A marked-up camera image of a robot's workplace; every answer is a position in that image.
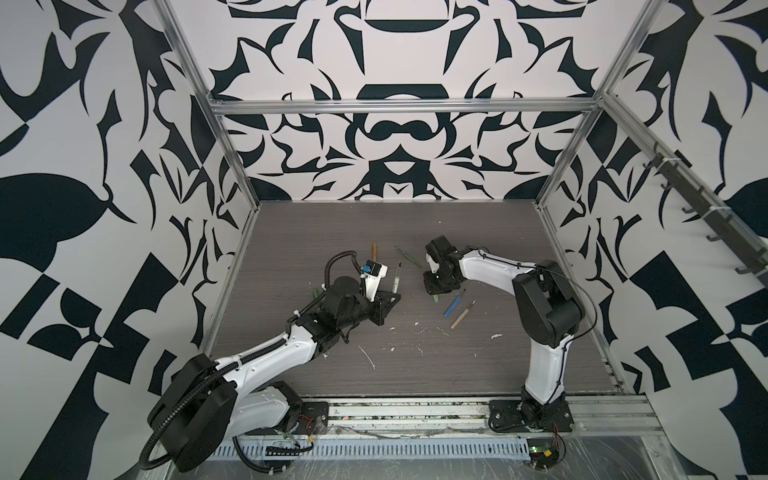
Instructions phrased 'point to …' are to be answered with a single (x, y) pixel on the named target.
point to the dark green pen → (409, 257)
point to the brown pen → (375, 252)
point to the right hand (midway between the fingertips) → (431, 286)
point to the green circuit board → (543, 453)
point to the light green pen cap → (435, 297)
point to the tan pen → (461, 316)
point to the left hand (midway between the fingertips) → (400, 290)
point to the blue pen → (454, 304)
